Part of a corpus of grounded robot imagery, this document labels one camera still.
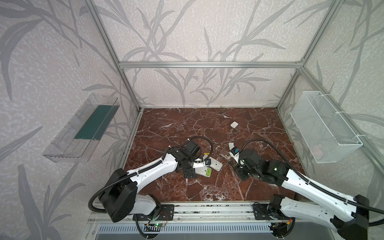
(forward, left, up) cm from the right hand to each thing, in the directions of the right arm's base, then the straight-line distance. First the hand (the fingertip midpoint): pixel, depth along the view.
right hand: (235, 162), depth 77 cm
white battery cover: (+36, -7, -14) cm, 39 cm away
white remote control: (+4, +9, -12) cm, 16 cm away
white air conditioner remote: (0, +15, -13) cm, 20 cm away
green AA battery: (0, +13, -13) cm, 19 cm away
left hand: (+5, +21, -6) cm, 23 cm away
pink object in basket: (+3, -40, +7) cm, 41 cm away
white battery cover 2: (+18, -2, -14) cm, 23 cm away
